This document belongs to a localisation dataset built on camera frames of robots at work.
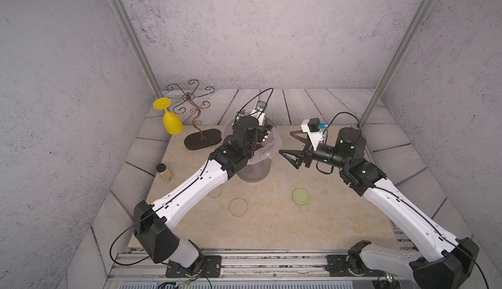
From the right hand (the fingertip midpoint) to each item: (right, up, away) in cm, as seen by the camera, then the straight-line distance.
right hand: (287, 142), depth 64 cm
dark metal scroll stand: (-45, 0, +48) cm, 66 cm away
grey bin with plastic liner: (-9, -12, +25) cm, 29 cm away
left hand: (-9, +10, +8) cm, 16 cm away
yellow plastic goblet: (-50, +8, +29) cm, 58 cm away
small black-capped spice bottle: (-52, -15, +27) cm, 60 cm away
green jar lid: (+10, -25, +28) cm, 39 cm away
